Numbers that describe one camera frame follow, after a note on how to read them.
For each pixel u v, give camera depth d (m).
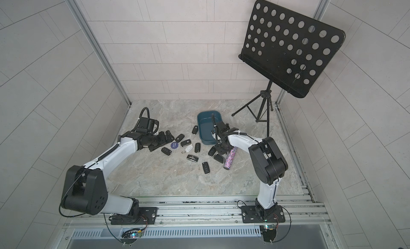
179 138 0.96
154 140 0.73
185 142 0.94
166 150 0.91
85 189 0.41
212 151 0.91
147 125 0.68
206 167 0.85
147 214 0.71
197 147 0.93
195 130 1.00
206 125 0.99
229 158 0.87
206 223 0.71
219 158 0.88
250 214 0.71
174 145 0.94
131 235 0.66
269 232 0.67
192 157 0.89
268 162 0.48
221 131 0.75
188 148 0.93
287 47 0.62
